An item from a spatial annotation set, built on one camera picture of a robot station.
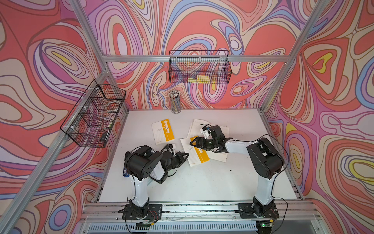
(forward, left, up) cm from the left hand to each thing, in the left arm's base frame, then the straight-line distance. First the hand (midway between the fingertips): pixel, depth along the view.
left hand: (191, 156), depth 90 cm
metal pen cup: (+41, +12, +16) cm, 45 cm away
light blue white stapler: (-15, +24, -1) cm, 28 cm away
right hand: (+6, -3, +1) cm, 6 cm away
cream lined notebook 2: (+2, -3, -2) cm, 4 cm away
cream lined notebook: (+20, +21, -1) cm, 29 cm away
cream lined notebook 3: (+21, -3, -1) cm, 21 cm away
